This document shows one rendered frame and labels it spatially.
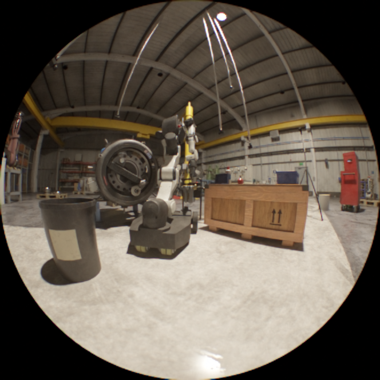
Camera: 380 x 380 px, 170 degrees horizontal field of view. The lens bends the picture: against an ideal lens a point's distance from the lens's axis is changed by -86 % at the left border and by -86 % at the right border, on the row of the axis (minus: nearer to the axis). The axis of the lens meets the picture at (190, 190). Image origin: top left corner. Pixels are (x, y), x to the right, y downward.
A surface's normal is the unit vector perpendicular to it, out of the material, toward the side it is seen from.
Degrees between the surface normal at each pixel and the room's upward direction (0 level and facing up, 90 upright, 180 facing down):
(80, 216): 93
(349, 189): 90
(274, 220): 90
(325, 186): 90
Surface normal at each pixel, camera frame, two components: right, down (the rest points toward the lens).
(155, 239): -0.04, 0.02
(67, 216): 0.82, 0.07
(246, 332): 0.01, -1.00
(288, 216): -0.72, 0.00
